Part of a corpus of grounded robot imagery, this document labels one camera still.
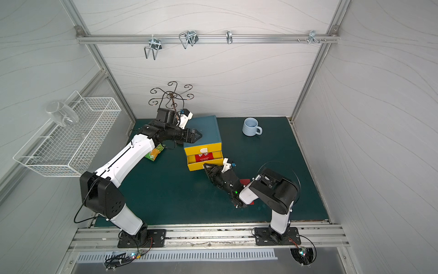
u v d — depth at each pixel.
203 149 0.81
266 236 0.75
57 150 0.64
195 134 0.73
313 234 0.77
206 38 0.78
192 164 0.82
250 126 1.10
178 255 0.70
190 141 0.72
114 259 0.71
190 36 0.75
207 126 0.88
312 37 0.77
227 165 0.82
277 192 0.49
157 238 0.73
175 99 0.88
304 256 0.72
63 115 0.67
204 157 0.91
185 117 0.74
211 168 0.80
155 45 0.78
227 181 0.68
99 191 0.43
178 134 0.70
